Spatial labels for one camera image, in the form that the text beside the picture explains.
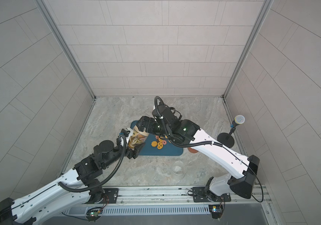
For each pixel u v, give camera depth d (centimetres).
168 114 46
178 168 80
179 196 72
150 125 56
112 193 71
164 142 89
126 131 58
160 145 88
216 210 68
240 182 40
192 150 87
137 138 66
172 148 87
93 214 64
